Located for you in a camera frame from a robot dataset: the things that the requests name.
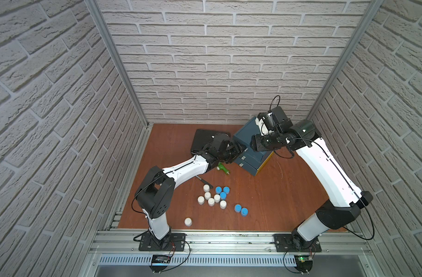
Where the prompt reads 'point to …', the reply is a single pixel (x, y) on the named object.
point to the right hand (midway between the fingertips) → (258, 143)
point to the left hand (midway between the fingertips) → (248, 147)
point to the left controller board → (159, 258)
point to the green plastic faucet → (221, 167)
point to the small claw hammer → (210, 186)
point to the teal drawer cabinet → (251, 160)
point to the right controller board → (304, 263)
